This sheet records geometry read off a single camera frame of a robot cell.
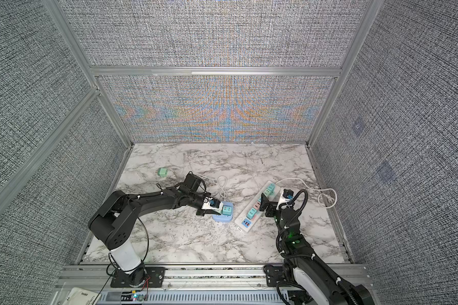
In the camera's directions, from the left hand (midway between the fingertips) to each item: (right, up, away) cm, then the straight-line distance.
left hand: (222, 206), depth 87 cm
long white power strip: (+11, -6, -1) cm, 12 cm away
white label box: (-52, -28, -18) cm, 62 cm away
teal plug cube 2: (+13, -2, -3) cm, 13 cm away
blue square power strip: (+1, -6, +1) cm, 6 cm away
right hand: (+22, +8, -4) cm, 24 cm away
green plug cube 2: (+21, +6, +3) cm, 22 cm away
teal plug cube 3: (+23, +8, +5) cm, 25 cm away
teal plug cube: (+2, -1, -3) cm, 4 cm away
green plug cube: (-33, +15, +17) cm, 40 cm away
